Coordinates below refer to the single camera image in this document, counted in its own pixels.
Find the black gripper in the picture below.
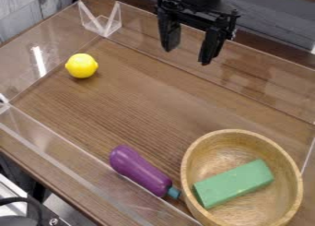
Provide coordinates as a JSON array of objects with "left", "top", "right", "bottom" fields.
[{"left": 155, "top": 0, "right": 240, "bottom": 65}]

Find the brown wooden bowl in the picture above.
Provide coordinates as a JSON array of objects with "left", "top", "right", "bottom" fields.
[{"left": 181, "top": 129, "right": 303, "bottom": 226}]

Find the purple toy eggplant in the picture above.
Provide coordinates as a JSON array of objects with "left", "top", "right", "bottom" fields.
[{"left": 109, "top": 145, "right": 181, "bottom": 199}]

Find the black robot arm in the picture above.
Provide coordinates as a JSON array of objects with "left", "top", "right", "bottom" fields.
[{"left": 155, "top": 0, "right": 240, "bottom": 65}]

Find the yellow toy lemon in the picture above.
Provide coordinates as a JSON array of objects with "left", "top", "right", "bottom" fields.
[{"left": 65, "top": 54, "right": 99, "bottom": 78}]

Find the green rectangular block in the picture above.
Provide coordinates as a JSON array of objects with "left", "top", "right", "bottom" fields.
[{"left": 192, "top": 160, "right": 275, "bottom": 209}]

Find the clear acrylic corner bracket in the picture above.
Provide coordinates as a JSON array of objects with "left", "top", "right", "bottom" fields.
[{"left": 77, "top": 0, "right": 121, "bottom": 38}]

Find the clear acrylic front wall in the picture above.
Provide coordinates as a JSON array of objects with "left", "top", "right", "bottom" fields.
[{"left": 0, "top": 94, "right": 200, "bottom": 226}]

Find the black metal bracket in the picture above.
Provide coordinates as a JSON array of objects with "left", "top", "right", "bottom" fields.
[{"left": 24, "top": 203, "right": 71, "bottom": 226}]

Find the black cable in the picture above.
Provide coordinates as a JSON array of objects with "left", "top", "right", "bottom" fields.
[{"left": 0, "top": 196, "right": 44, "bottom": 226}]

